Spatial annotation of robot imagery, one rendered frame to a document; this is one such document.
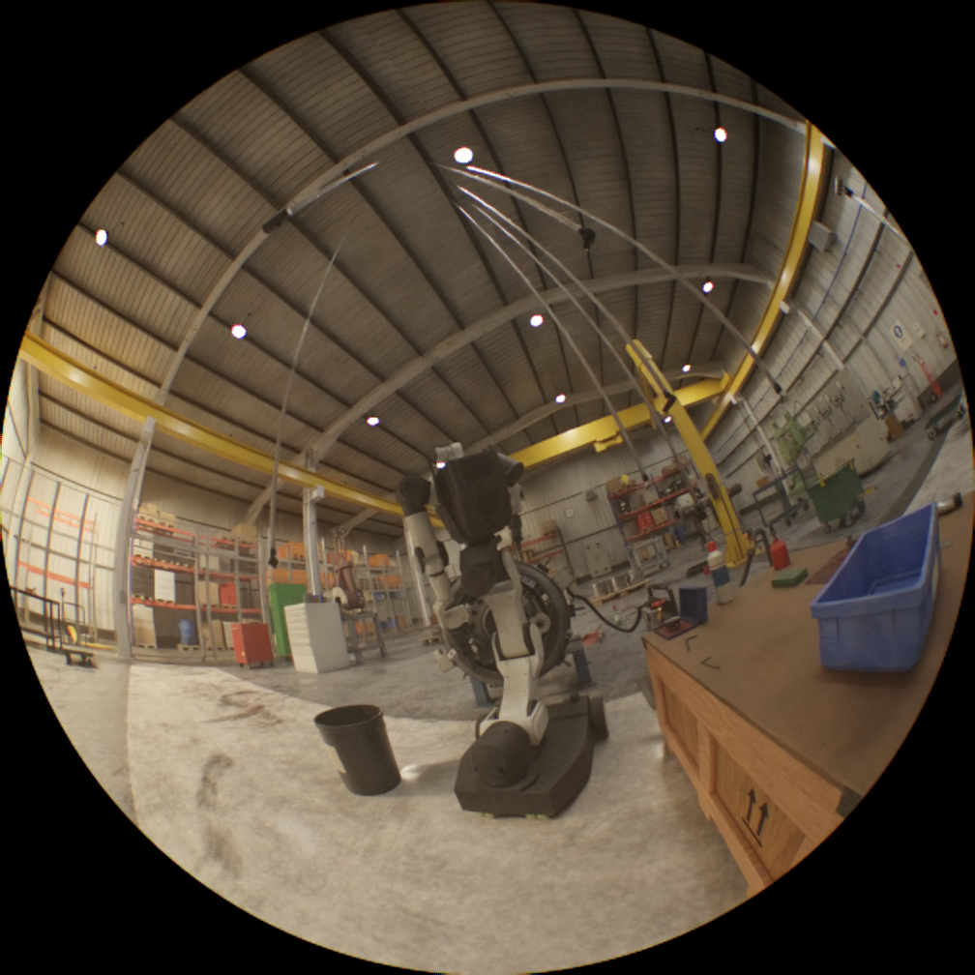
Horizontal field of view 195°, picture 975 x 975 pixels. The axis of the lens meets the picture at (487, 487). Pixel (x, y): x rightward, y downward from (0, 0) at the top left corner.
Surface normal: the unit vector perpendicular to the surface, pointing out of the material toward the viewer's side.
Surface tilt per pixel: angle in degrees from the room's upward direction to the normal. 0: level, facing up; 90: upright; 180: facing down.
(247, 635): 90
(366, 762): 93
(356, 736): 93
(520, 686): 43
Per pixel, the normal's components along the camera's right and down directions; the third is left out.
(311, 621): 0.90, -0.35
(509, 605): -0.34, -0.21
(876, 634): -0.97, 0.26
